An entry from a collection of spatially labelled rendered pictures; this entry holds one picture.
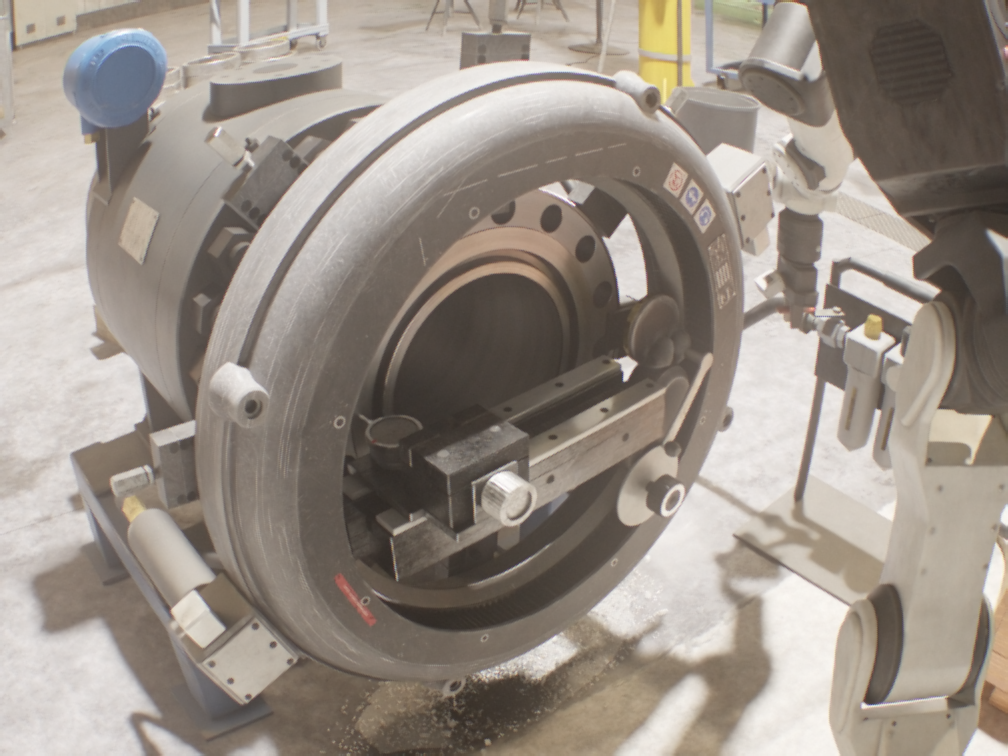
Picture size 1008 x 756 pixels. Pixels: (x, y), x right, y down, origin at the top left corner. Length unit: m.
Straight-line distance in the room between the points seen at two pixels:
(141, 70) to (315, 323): 0.74
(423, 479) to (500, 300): 0.41
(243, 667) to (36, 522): 1.15
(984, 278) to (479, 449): 0.52
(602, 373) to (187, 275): 0.51
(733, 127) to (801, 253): 2.15
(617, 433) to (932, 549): 0.43
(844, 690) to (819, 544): 0.92
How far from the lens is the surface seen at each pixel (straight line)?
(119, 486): 0.94
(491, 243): 1.07
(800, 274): 1.60
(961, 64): 0.82
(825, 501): 2.02
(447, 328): 1.36
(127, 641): 1.71
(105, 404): 2.46
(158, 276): 1.24
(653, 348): 1.20
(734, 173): 1.26
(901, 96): 0.84
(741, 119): 3.71
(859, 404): 1.73
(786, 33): 1.07
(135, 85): 1.43
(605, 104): 0.97
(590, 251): 1.20
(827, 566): 1.85
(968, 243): 0.83
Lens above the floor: 1.15
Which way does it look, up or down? 30 degrees down
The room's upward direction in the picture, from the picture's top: straight up
